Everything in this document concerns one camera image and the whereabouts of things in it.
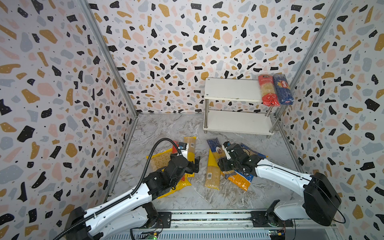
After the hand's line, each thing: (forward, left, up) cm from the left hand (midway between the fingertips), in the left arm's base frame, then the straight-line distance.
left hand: (193, 154), depth 74 cm
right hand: (+3, -15, -12) cm, 19 cm away
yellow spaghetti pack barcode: (+19, +2, -19) cm, 27 cm away
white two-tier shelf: (+53, -33, -17) cm, 65 cm away
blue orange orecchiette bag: (-6, -29, -20) cm, 35 cm away
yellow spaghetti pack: (-2, -11, -20) cm, 23 cm away
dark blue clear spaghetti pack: (+11, -15, -17) cm, 26 cm away
